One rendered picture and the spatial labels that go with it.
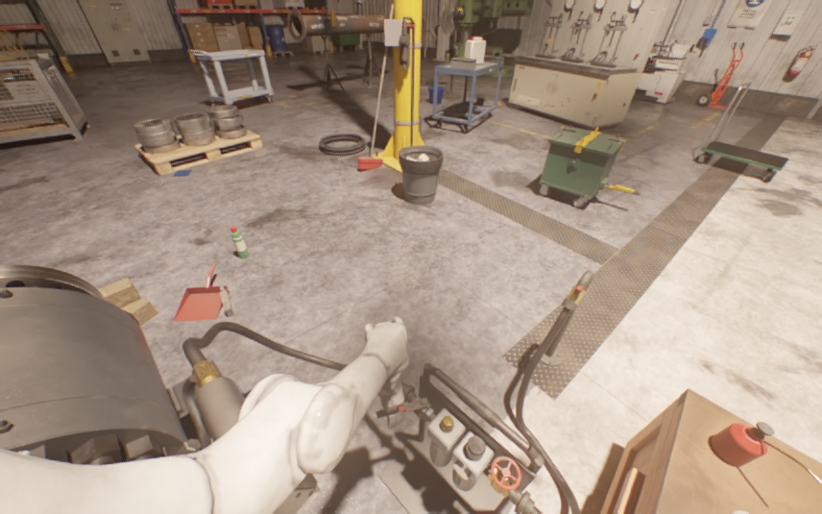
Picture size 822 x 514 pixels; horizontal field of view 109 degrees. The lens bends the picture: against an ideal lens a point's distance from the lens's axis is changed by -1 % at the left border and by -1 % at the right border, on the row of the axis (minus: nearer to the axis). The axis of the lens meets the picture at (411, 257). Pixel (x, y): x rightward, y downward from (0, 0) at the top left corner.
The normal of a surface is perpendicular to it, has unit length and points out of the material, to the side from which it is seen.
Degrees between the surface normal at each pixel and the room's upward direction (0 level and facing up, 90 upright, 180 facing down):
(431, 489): 0
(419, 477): 0
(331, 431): 73
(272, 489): 81
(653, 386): 0
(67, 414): 42
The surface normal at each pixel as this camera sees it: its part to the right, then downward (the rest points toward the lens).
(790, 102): -0.77, 0.39
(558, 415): 0.01, -0.78
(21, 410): 0.39, -0.90
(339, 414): 0.94, -0.09
